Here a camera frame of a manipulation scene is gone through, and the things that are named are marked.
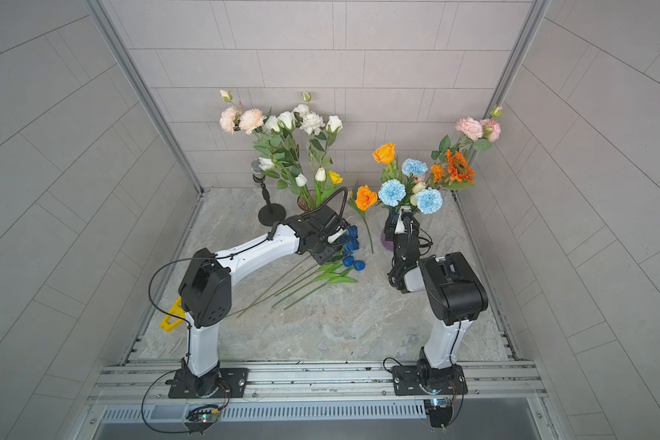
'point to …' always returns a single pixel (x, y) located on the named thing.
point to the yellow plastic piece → (170, 321)
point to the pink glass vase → (306, 203)
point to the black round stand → (271, 213)
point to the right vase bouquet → (411, 187)
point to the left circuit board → (200, 418)
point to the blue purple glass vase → (387, 244)
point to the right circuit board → (440, 411)
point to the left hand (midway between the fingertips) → (328, 246)
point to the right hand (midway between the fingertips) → (400, 209)
